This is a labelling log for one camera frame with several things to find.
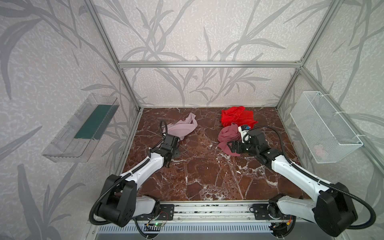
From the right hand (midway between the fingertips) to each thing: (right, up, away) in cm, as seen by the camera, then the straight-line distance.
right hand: (232, 138), depth 84 cm
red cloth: (+8, +14, +20) cm, 26 cm away
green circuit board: (-38, -40, -14) cm, 57 cm away
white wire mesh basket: (+36, +4, -22) cm, 42 cm away
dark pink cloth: (0, +1, +12) cm, 12 cm away
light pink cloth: (-33, +4, +21) cm, 39 cm away
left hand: (-34, -5, +5) cm, 35 cm away
